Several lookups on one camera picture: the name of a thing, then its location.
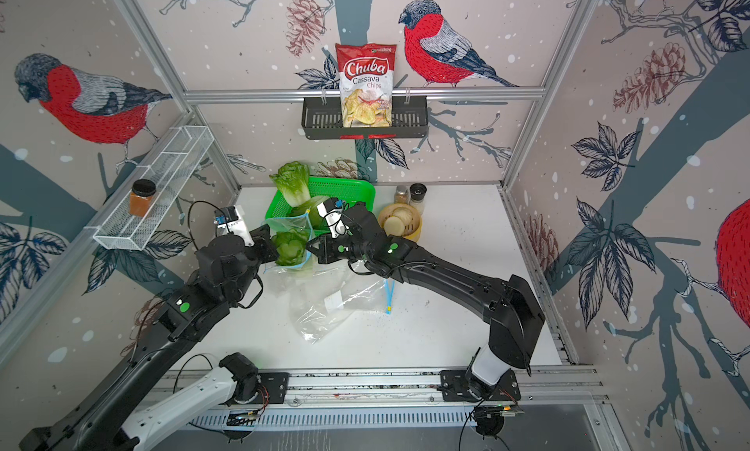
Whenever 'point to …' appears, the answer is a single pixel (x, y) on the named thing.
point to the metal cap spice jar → (401, 194)
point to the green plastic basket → (342, 189)
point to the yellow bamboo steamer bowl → (412, 227)
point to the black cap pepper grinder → (417, 195)
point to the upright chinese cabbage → (293, 179)
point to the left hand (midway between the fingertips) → (274, 220)
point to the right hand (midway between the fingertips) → (305, 246)
